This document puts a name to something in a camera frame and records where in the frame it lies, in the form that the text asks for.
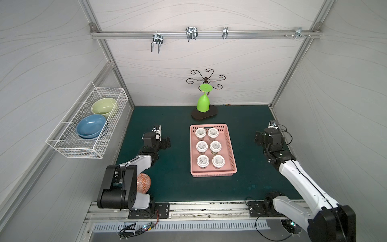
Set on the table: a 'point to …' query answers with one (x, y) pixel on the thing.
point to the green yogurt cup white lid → (215, 146)
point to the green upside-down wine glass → (203, 104)
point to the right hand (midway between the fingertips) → (269, 133)
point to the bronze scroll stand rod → (206, 80)
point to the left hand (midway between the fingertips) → (162, 136)
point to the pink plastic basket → (229, 168)
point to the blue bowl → (90, 126)
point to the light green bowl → (103, 106)
